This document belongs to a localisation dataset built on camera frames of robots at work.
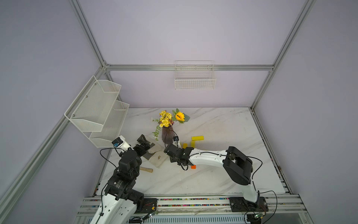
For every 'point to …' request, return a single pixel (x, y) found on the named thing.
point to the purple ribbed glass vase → (167, 135)
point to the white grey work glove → (156, 155)
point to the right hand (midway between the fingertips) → (176, 154)
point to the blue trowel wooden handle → (147, 169)
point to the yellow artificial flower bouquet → (166, 119)
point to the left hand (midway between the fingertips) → (138, 141)
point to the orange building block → (193, 167)
